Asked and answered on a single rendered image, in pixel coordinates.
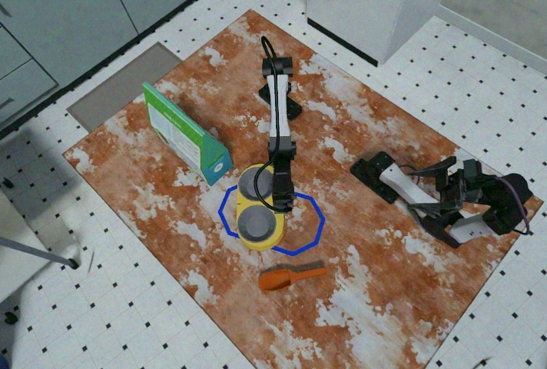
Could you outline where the green dog food bag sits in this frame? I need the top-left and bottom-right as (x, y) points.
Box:
(142, 82), (233, 187)

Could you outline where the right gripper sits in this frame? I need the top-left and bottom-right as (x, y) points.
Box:
(270, 181), (297, 203)

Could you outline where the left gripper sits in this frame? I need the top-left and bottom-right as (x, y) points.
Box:
(407, 155), (483, 218)

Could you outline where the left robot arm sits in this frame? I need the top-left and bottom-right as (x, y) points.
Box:
(350, 151), (533, 249)

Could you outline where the blue tape strip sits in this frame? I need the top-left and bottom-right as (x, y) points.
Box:
(218, 185), (326, 257)

